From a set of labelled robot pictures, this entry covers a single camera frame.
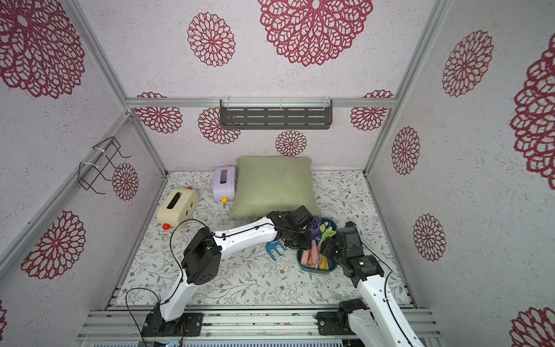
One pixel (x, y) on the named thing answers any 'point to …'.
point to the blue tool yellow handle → (272, 245)
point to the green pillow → (265, 184)
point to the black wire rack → (89, 173)
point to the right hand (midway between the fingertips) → (325, 243)
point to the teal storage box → (313, 270)
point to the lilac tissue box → (224, 182)
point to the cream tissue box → (177, 206)
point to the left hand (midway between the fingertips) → (309, 247)
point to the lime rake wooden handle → (326, 232)
